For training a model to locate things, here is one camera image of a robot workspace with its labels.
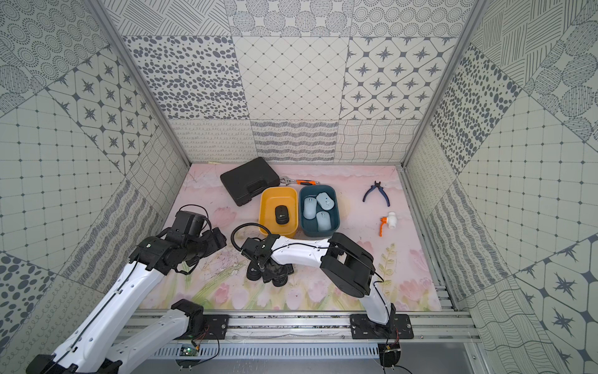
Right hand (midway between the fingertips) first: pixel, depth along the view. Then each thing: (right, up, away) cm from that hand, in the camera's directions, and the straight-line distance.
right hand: (279, 275), depth 84 cm
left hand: (-18, +14, -10) cm, 25 cm away
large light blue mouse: (+18, +26, +18) cm, 36 cm away
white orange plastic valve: (+46, +18, +13) cm, 51 cm away
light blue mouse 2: (+17, +18, +13) cm, 28 cm away
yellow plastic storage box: (-7, +27, +20) cm, 34 cm away
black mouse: (+2, +1, -8) cm, 8 cm away
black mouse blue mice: (-1, +21, +15) cm, 25 cm away
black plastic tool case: (-19, +35, +24) cm, 46 cm away
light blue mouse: (+11, +24, +17) cm, 32 cm away
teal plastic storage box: (+16, +22, +17) cm, 32 cm away
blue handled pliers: (+43, +33, +27) cm, 61 cm away
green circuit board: (-27, -19, -13) cm, 35 cm away
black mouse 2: (-10, +1, -1) cm, 10 cm away
